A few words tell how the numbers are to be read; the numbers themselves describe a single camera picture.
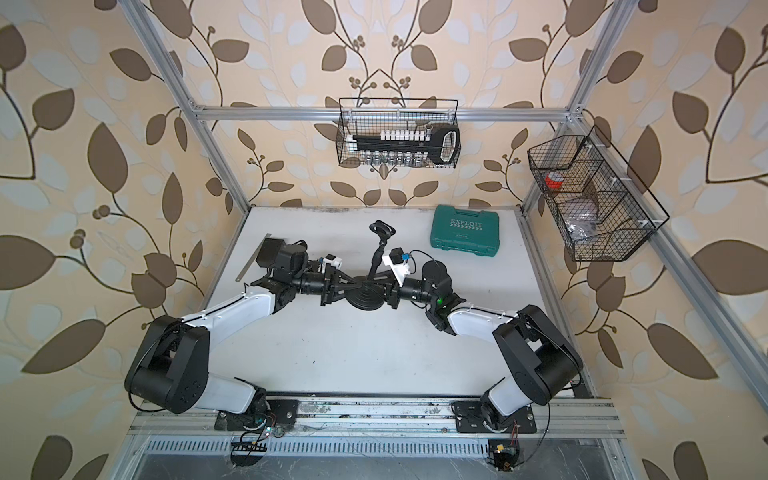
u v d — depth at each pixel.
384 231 0.68
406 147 0.85
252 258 1.05
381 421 0.74
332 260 0.83
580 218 0.73
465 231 1.08
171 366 0.43
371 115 0.91
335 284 0.74
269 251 1.04
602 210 0.73
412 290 0.71
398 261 0.69
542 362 0.44
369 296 0.77
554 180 0.87
